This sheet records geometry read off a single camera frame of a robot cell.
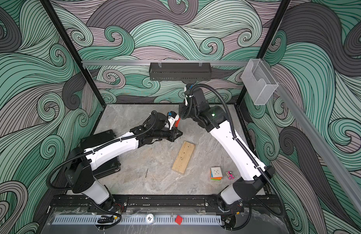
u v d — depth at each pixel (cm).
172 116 69
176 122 71
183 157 86
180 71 97
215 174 79
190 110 48
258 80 78
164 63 93
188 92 47
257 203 74
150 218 64
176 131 68
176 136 69
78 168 42
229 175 81
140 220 63
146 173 84
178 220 69
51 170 76
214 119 44
